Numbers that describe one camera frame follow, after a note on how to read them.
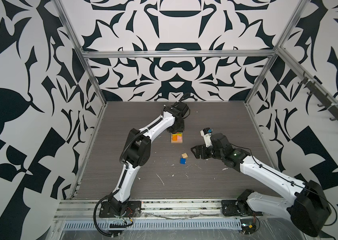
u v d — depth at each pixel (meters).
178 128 0.85
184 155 0.91
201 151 0.71
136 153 0.56
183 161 0.91
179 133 0.97
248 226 0.71
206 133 0.73
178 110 0.72
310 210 0.40
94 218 0.69
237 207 0.68
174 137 0.97
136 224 0.71
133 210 0.73
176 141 0.97
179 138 0.97
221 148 0.62
